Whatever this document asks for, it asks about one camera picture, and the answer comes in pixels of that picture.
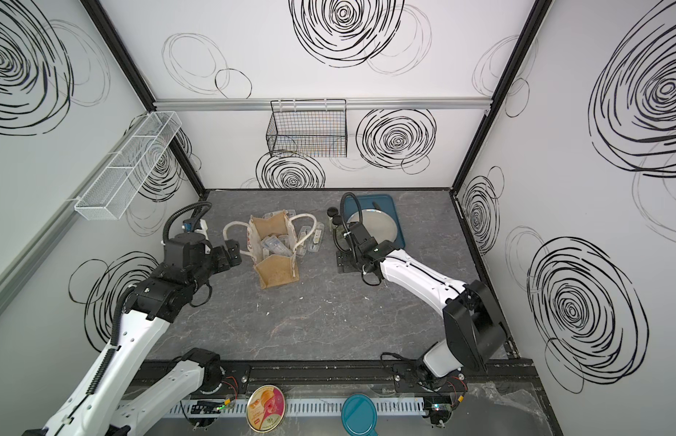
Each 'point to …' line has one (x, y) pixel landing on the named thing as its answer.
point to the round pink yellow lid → (265, 408)
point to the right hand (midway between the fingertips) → (349, 261)
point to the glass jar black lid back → (332, 212)
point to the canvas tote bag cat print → (273, 269)
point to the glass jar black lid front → (337, 225)
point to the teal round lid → (359, 415)
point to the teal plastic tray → (382, 203)
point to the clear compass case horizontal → (273, 244)
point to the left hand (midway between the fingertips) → (223, 247)
